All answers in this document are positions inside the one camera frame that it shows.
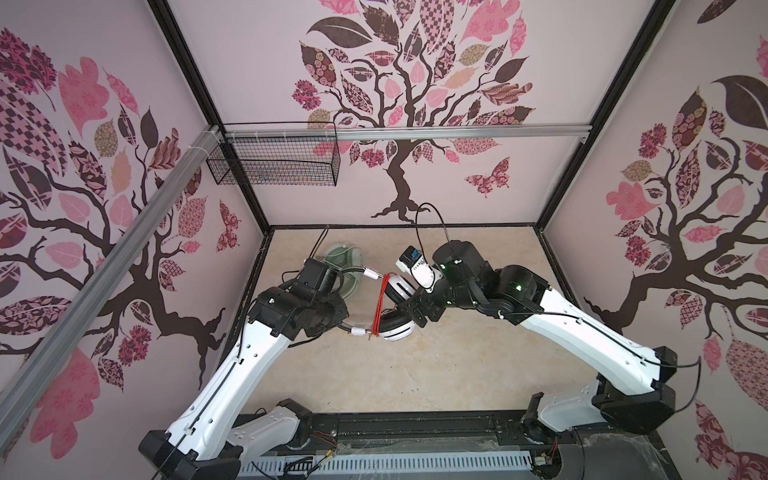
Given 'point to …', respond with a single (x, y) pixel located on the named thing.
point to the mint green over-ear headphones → (346, 261)
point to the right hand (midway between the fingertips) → (410, 287)
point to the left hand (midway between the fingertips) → (341, 319)
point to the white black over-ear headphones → (396, 325)
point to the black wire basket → (276, 154)
